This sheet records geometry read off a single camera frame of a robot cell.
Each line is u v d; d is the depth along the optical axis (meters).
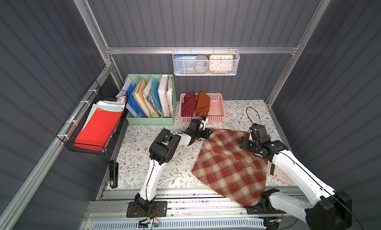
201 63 0.88
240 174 0.84
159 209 0.73
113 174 0.82
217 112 1.16
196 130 0.87
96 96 0.79
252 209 0.73
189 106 1.11
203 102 1.16
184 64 0.91
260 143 0.61
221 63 0.88
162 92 0.94
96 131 0.68
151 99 0.96
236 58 0.91
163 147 0.60
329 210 0.38
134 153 0.94
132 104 0.99
